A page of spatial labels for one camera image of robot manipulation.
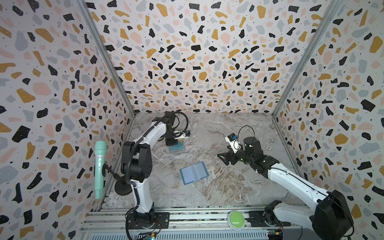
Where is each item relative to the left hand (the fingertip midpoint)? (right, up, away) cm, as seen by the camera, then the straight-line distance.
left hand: (176, 139), depth 95 cm
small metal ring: (+62, -7, +8) cm, 63 cm away
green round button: (+34, -41, -18) cm, 56 cm away
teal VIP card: (+1, -5, +4) cm, 6 cm away
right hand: (+29, -5, -15) cm, 33 cm away
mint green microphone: (-26, -3, -33) cm, 42 cm away
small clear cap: (+65, -2, +8) cm, 65 cm away
